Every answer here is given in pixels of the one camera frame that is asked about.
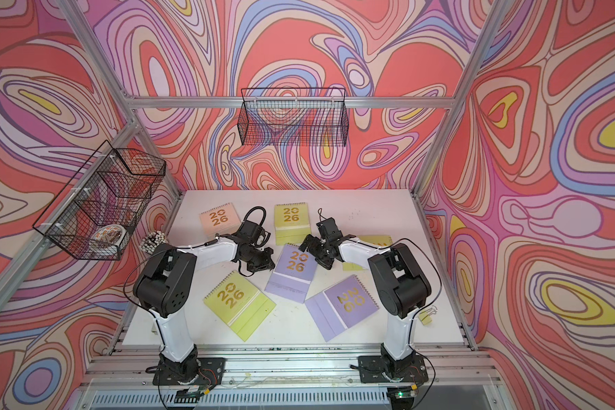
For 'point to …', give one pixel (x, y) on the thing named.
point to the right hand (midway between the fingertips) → (307, 259)
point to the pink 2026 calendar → (223, 220)
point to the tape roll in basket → (108, 237)
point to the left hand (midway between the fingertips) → (279, 266)
